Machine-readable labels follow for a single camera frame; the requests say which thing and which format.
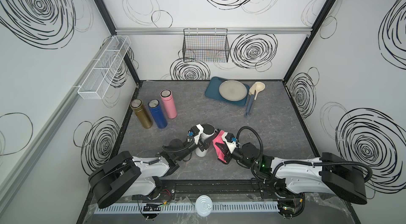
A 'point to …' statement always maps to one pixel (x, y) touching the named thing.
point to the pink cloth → (219, 139)
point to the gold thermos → (137, 105)
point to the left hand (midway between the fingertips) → (211, 130)
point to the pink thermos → (167, 97)
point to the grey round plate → (232, 90)
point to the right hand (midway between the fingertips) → (217, 143)
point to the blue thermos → (155, 106)
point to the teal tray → (212, 90)
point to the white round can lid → (203, 205)
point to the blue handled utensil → (251, 92)
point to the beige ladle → (259, 86)
